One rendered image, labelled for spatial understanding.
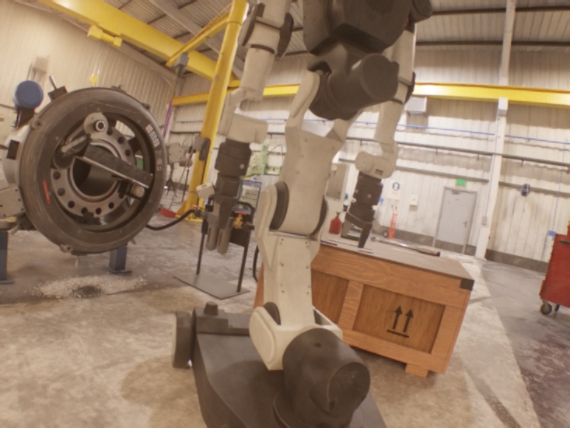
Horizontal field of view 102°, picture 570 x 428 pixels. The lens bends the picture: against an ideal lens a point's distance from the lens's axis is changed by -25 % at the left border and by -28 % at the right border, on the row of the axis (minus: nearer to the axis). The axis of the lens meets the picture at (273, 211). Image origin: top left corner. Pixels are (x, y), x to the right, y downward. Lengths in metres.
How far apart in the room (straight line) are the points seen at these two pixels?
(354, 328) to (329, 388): 0.85
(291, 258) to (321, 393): 0.41
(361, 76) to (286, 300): 0.58
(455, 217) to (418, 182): 1.83
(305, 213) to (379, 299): 0.66
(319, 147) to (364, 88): 0.26
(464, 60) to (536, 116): 3.31
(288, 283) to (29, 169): 1.02
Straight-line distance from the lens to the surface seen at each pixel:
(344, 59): 0.73
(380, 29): 0.85
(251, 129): 0.77
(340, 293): 1.42
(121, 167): 1.43
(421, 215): 11.33
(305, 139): 0.83
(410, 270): 1.33
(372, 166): 0.94
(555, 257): 3.79
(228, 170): 0.77
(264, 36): 0.81
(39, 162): 1.30
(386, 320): 1.40
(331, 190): 7.64
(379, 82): 0.70
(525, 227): 11.40
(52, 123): 1.31
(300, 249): 0.89
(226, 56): 5.50
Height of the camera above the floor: 0.64
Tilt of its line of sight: 3 degrees down
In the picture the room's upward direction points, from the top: 11 degrees clockwise
